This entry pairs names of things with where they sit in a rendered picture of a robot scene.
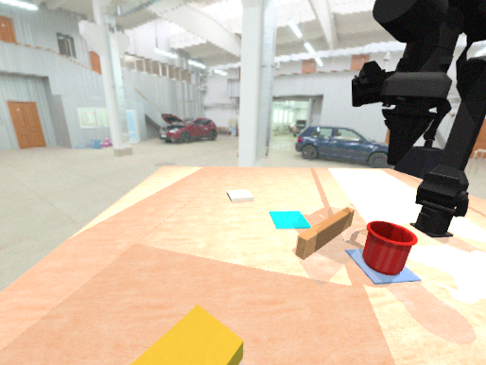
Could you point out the yellow rectangular block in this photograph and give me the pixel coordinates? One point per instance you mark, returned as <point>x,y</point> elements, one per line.
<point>197,339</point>

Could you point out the red cup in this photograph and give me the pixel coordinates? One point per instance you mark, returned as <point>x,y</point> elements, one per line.
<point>387,247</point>

